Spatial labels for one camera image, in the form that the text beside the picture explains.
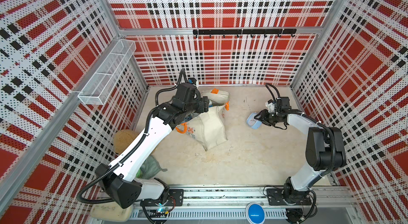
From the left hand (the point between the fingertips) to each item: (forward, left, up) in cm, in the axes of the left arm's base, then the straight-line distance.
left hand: (203, 101), depth 74 cm
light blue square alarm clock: (+2, -28, -23) cm, 36 cm away
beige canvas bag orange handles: (-6, -1, -16) cm, 17 cm away
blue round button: (-42, -23, -28) cm, 55 cm away
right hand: (+4, -31, -22) cm, 38 cm away
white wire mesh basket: (+16, +64, -9) cm, 67 cm away
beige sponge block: (-42, +40, -23) cm, 62 cm away
